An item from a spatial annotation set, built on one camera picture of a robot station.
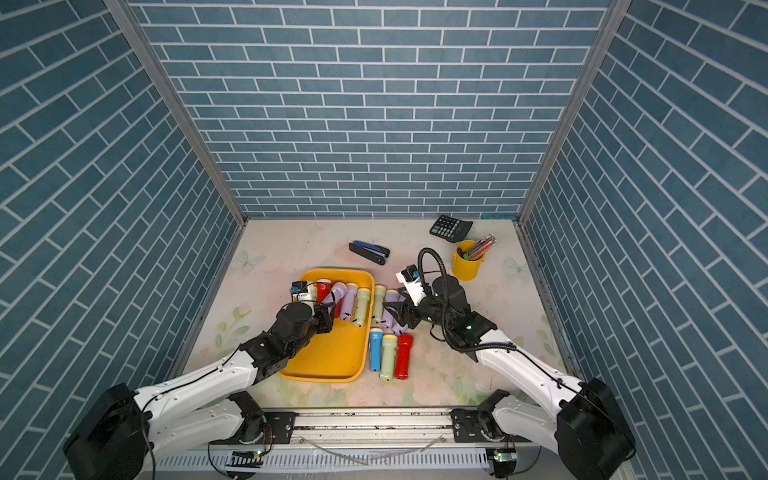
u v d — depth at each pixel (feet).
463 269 3.25
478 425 2.22
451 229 3.79
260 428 2.21
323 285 3.06
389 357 2.71
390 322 2.92
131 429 1.30
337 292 2.84
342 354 2.65
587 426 1.32
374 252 3.55
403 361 2.71
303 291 2.38
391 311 2.41
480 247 3.08
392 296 3.14
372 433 2.42
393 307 2.32
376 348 2.71
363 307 3.05
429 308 2.11
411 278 2.19
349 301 3.05
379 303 3.04
